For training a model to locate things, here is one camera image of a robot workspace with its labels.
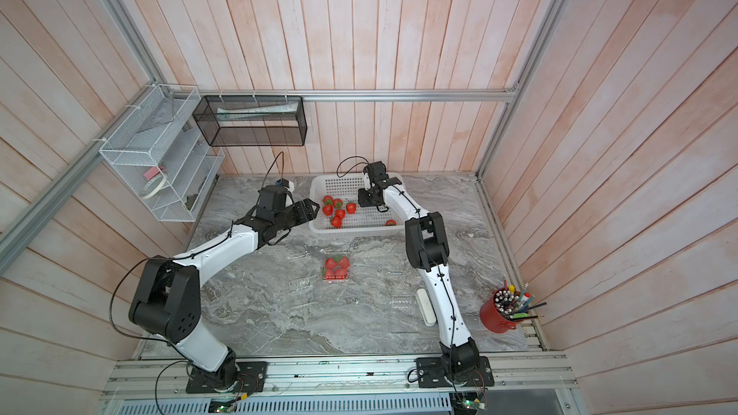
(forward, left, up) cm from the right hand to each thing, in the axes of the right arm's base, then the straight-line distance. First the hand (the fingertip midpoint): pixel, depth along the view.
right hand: (362, 198), depth 111 cm
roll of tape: (-18, +59, +26) cm, 67 cm away
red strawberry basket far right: (-13, -11, +1) cm, 17 cm away
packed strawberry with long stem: (-29, +10, 0) cm, 31 cm away
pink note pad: (-15, +60, +28) cm, 68 cm away
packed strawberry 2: (-32, +6, 0) cm, 33 cm away
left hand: (-17, +15, +12) cm, 26 cm away
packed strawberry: (-29, +5, +1) cm, 29 cm away
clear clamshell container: (-36, +19, -2) cm, 40 cm away
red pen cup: (-48, -36, +14) cm, 62 cm away
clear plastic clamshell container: (-34, +9, +2) cm, 35 cm away
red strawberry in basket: (-5, +4, 0) cm, 7 cm away
